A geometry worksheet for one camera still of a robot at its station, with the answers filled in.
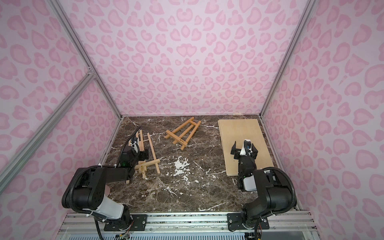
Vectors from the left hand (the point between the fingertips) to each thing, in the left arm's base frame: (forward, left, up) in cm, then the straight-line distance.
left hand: (142, 146), depth 95 cm
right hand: (-2, -63, +7) cm, 63 cm away
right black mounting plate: (-40, -53, -6) cm, 67 cm away
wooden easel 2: (+13, -24, -5) cm, 28 cm away
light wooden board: (+17, -60, -6) cm, 63 cm away
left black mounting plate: (-41, -6, -5) cm, 42 cm away
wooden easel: (-8, -7, -4) cm, 11 cm away
